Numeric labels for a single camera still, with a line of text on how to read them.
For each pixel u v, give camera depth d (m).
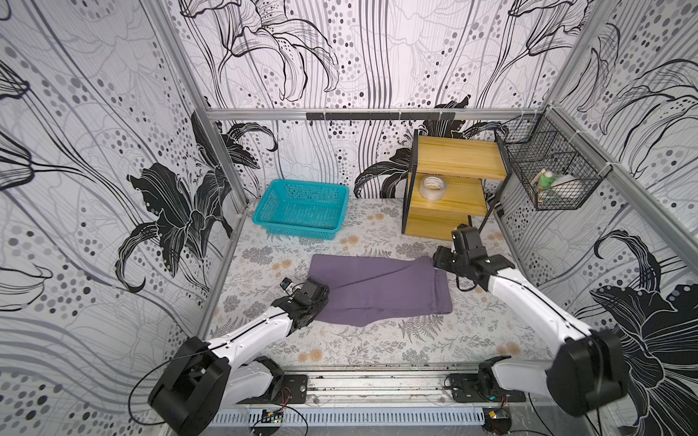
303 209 1.18
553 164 0.88
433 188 1.00
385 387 0.74
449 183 1.00
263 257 1.01
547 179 0.79
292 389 0.74
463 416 0.69
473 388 0.72
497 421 0.70
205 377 0.40
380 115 0.91
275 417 0.72
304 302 0.66
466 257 0.63
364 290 0.92
